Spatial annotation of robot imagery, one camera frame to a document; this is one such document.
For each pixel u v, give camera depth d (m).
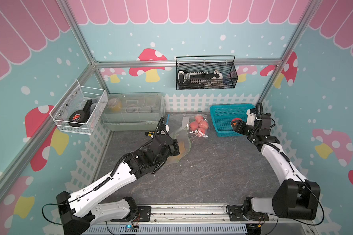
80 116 0.68
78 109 0.73
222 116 1.06
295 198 0.41
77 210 0.38
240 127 0.74
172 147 0.50
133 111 1.00
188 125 1.04
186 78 0.87
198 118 1.06
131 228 0.73
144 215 0.74
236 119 0.83
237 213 0.74
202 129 1.02
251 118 0.74
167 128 0.63
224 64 0.90
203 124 1.05
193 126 1.05
